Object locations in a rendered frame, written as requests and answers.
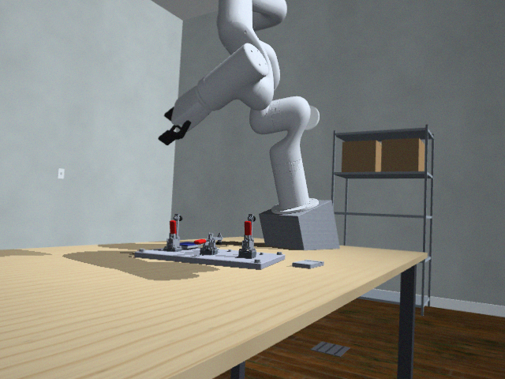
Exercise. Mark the blue rectangular block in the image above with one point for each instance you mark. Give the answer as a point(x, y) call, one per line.
point(188, 245)

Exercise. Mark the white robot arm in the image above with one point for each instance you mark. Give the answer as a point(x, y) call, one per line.
point(248, 75)

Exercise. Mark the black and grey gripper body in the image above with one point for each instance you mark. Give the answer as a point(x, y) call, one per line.
point(190, 107)

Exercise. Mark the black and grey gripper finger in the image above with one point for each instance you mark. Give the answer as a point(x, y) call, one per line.
point(169, 113)
point(170, 136)

